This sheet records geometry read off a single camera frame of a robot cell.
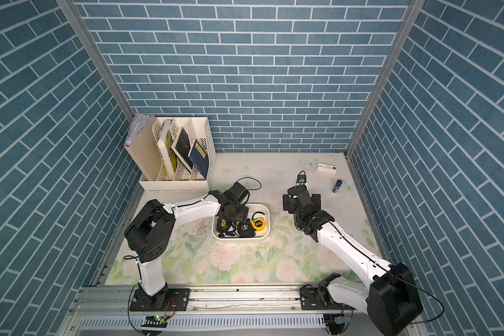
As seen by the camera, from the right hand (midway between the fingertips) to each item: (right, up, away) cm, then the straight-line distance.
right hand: (301, 196), depth 84 cm
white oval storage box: (-16, -17, +4) cm, 24 cm away
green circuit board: (-53, -42, -12) cm, 69 cm away
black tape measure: (-23, -14, +2) cm, 27 cm away
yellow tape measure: (-17, -13, +7) cm, 23 cm away
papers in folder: (-71, +32, +7) cm, 78 cm away
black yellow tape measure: (-32, -13, +5) cm, 35 cm away
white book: (-58, +22, +5) cm, 62 cm away
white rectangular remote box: (+19, +12, +27) cm, 36 cm away
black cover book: (-55, +22, +15) cm, 61 cm away
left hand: (-24, -10, +9) cm, 27 cm away
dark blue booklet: (-48, +17, +22) cm, 55 cm away
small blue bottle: (+21, +5, +14) cm, 25 cm away
